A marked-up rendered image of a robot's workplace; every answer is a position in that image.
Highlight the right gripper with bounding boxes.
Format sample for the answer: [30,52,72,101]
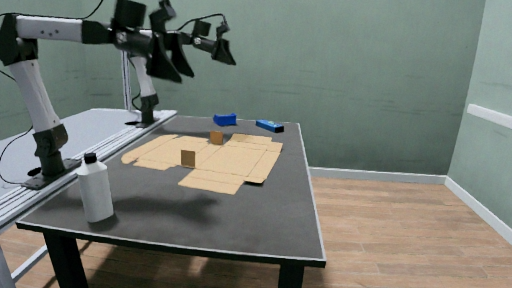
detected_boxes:
[131,32,195,86]

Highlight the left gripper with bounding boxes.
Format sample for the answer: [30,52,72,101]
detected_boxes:
[203,38,236,67]

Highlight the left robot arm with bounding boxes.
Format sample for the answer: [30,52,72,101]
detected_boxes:
[129,20,231,129]

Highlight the grey aluminium extrusion rail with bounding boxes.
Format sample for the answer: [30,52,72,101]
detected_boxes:
[0,111,177,234]

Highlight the blue spirit level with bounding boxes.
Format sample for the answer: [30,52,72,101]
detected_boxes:
[256,119,284,133]

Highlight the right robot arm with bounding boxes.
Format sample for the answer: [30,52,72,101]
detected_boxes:
[0,0,179,191]

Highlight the white plastic bottle with black cap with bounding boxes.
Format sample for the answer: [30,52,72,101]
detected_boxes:
[77,152,114,222]

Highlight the blue plastic tray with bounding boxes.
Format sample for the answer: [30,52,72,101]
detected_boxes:
[213,113,237,126]

